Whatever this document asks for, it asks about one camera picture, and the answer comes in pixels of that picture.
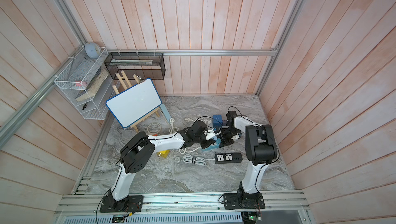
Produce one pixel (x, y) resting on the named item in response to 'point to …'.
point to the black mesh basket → (146, 66)
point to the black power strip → (224, 158)
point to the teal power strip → (214, 145)
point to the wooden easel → (126, 82)
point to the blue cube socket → (217, 120)
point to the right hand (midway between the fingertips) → (217, 138)
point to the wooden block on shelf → (95, 86)
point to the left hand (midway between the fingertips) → (212, 140)
